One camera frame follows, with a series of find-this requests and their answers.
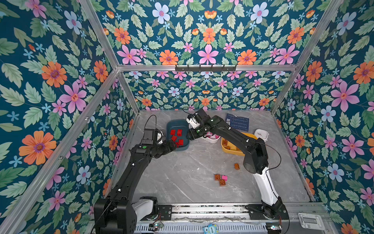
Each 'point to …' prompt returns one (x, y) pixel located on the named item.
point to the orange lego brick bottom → (222, 182)
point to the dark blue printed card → (237, 123)
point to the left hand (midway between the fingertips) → (173, 146)
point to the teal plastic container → (176, 130)
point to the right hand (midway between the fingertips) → (193, 131)
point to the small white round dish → (261, 133)
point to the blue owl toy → (210, 229)
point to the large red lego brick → (174, 138)
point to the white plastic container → (208, 140)
